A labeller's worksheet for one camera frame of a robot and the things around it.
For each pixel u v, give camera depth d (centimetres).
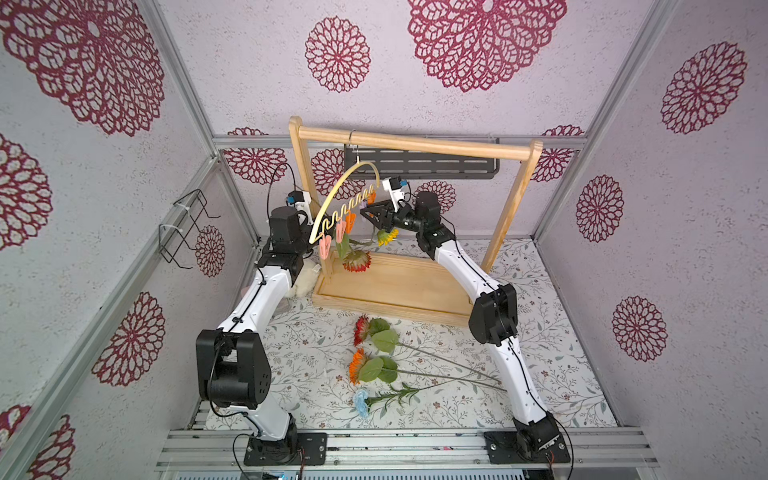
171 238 73
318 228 60
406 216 80
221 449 75
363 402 77
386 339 90
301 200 74
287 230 62
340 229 74
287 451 67
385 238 98
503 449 73
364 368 81
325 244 66
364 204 83
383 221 80
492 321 63
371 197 92
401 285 107
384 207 80
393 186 78
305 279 100
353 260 87
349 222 78
